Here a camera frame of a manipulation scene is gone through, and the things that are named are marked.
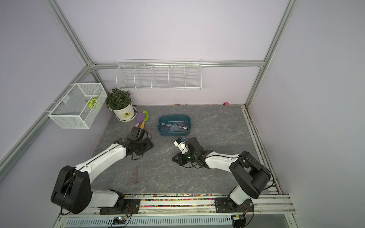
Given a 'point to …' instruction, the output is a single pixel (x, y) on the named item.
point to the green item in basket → (92, 101)
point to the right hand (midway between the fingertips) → (173, 158)
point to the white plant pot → (125, 113)
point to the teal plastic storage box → (184, 120)
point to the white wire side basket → (79, 107)
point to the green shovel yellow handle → (146, 118)
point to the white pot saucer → (135, 113)
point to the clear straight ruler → (171, 125)
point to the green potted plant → (117, 99)
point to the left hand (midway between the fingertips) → (151, 146)
